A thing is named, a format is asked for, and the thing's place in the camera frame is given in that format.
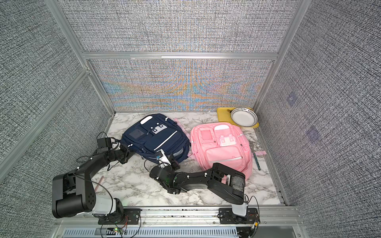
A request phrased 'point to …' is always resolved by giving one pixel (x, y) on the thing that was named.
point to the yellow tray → (223, 114)
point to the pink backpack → (223, 143)
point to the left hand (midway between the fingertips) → (138, 147)
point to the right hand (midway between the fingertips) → (169, 153)
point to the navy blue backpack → (156, 132)
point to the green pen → (259, 168)
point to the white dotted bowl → (244, 117)
